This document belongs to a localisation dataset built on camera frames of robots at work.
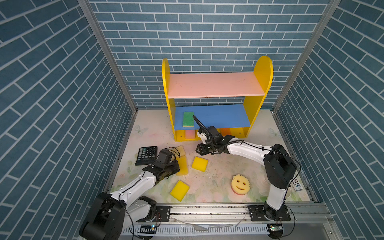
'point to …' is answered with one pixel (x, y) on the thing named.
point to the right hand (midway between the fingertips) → (197, 148)
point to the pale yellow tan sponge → (181, 150)
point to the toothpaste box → (297, 185)
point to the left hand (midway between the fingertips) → (180, 166)
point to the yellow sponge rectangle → (182, 162)
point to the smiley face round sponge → (240, 185)
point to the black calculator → (146, 155)
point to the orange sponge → (225, 131)
